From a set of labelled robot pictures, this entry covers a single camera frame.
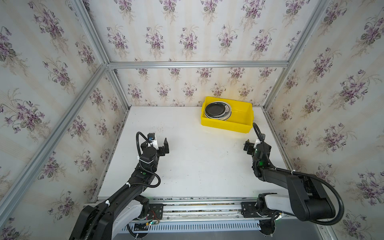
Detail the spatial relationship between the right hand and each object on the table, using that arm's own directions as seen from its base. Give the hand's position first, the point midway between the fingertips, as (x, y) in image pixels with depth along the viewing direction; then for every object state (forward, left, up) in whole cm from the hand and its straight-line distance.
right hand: (256, 142), depth 89 cm
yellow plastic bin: (+26, +1, -7) cm, 27 cm away
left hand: (-1, +58, +8) cm, 59 cm away
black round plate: (+31, +20, -2) cm, 37 cm away
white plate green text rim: (+27, +11, -1) cm, 30 cm away
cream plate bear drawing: (+23, +14, -4) cm, 27 cm away
